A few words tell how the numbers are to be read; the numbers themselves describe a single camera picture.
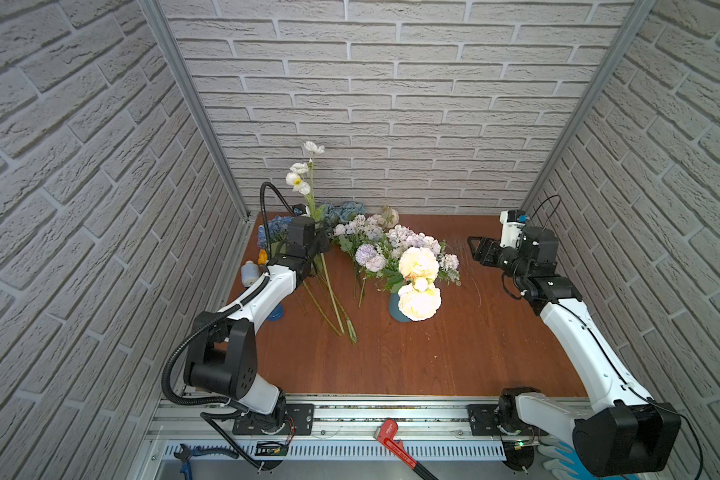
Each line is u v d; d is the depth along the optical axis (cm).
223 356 43
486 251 68
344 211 107
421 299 48
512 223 66
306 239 68
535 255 57
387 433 71
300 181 81
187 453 68
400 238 73
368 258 74
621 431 38
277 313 56
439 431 74
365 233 101
